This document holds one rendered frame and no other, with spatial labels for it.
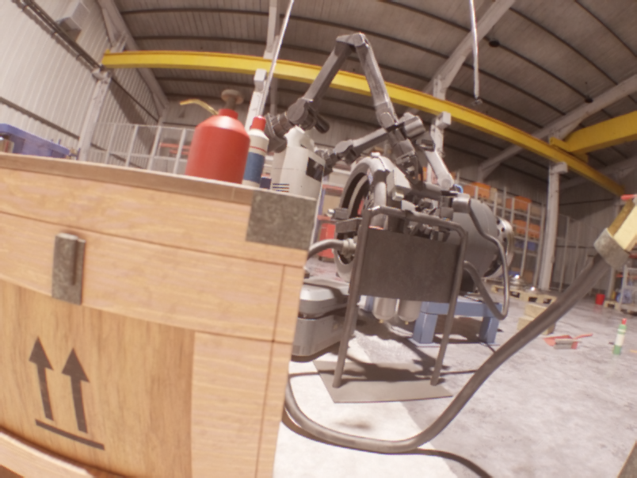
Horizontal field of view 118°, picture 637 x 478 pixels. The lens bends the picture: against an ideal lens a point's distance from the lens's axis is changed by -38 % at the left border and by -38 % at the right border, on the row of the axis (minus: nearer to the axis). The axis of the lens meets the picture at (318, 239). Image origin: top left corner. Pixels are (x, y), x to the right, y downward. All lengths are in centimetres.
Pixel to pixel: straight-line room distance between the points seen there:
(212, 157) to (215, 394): 26
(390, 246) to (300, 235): 68
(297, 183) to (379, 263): 55
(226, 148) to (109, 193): 16
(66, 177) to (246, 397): 27
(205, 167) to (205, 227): 13
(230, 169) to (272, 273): 16
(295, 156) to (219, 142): 96
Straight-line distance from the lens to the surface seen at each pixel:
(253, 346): 28
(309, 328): 108
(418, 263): 98
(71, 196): 31
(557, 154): 1428
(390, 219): 145
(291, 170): 131
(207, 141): 39
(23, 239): 35
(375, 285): 92
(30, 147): 98
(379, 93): 111
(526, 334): 58
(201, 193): 27
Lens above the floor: 43
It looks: 1 degrees up
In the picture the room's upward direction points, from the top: 9 degrees clockwise
